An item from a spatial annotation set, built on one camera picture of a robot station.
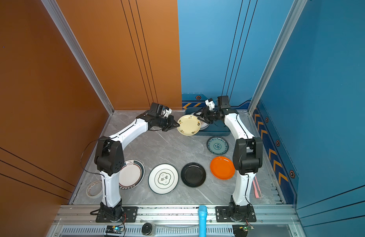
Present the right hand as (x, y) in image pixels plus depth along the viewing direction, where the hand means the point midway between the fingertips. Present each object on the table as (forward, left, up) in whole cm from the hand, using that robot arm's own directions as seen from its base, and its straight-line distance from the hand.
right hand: (195, 116), depth 89 cm
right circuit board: (-53, -23, -21) cm, 62 cm away
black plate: (-28, +2, -22) cm, 35 cm away
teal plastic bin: (+9, -19, -24) cm, 32 cm away
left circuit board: (-54, +41, -22) cm, 71 cm away
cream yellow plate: (-2, +4, -6) cm, 7 cm away
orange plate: (-25, -15, -19) cm, 35 cm away
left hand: (-2, +9, -4) cm, 11 cm away
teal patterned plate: (-8, -15, -21) cm, 27 cm away
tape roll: (-36, +58, -21) cm, 71 cm away
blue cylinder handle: (-50, -2, -19) cm, 53 cm away
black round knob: (-55, +22, -12) cm, 60 cm away
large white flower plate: (-30, +20, -21) cm, 42 cm away
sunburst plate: (+6, -6, -16) cm, 19 cm away
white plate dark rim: (-28, +39, -21) cm, 52 cm away
